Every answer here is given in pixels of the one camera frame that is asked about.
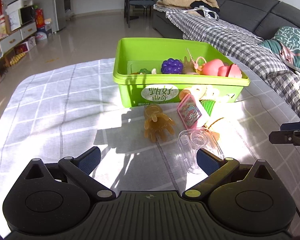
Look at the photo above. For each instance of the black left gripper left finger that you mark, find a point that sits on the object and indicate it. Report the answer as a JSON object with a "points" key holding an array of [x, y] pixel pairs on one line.
{"points": [[78, 170]]}

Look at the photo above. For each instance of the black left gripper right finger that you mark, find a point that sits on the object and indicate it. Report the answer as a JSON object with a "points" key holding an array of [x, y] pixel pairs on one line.
{"points": [[218, 171]]}

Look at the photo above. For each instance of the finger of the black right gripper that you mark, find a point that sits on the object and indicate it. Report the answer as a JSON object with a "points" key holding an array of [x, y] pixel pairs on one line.
{"points": [[285, 137], [291, 126]]}

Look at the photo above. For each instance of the clear plastic case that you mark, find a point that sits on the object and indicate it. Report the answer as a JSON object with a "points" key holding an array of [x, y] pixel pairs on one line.
{"points": [[192, 140]]}

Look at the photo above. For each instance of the yellow toy corn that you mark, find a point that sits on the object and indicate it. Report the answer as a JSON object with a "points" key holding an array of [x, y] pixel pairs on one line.
{"points": [[210, 114]]}

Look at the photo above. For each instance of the pink toy card box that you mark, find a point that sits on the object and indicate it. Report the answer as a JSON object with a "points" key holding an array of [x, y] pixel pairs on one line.
{"points": [[192, 113]]}

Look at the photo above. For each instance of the amber rubber toy hand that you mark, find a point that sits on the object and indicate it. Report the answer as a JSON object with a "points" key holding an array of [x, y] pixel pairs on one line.
{"points": [[156, 122]]}

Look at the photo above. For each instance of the pink toy ball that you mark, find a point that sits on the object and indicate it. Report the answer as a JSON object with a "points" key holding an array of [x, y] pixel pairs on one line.
{"points": [[215, 67]]}

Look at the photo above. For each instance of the purple toy grapes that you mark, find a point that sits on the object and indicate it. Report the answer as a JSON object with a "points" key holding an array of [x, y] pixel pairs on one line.
{"points": [[172, 66]]}

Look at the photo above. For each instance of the green toy vegetable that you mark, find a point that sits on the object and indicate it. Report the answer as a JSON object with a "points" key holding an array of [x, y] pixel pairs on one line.
{"points": [[144, 71]]}

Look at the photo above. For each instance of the grey checked table cloth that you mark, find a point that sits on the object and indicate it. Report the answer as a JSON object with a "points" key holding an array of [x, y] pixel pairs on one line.
{"points": [[66, 111]]}

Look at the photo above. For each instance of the teal patterned cushion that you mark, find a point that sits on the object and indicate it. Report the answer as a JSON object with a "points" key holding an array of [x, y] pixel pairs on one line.
{"points": [[286, 45]]}

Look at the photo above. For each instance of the checked sofa blanket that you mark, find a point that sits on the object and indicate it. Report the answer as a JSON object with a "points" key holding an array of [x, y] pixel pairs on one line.
{"points": [[242, 45]]}

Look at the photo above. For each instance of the grey sofa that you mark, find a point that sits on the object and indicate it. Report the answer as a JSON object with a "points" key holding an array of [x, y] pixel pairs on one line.
{"points": [[260, 17]]}

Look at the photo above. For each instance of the green plastic storage bin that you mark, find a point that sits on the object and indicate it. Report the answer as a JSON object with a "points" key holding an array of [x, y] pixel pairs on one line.
{"points": [[135, 53]]}

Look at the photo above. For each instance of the white carton box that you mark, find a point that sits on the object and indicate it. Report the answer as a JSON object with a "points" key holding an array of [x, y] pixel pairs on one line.
{"points": [[25, 46]]}

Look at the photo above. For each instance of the white wooden tv cabinet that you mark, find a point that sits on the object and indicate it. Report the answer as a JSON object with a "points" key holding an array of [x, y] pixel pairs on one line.
{"points": [[15, 38]]}

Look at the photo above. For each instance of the silver refrigerator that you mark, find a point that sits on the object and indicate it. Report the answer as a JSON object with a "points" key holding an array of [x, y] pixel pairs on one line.
{"points": [[59, 15]]}

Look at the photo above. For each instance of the red gift box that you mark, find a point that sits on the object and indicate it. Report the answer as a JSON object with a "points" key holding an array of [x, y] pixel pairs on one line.
{"points": [[40, 21]]}

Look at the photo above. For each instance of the black microwave oven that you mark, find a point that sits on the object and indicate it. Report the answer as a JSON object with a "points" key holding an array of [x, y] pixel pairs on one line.
{"points": [[20, 17]]}

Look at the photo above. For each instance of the white printer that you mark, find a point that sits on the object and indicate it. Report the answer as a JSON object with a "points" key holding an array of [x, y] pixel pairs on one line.
{"points": [[18, 4]]}

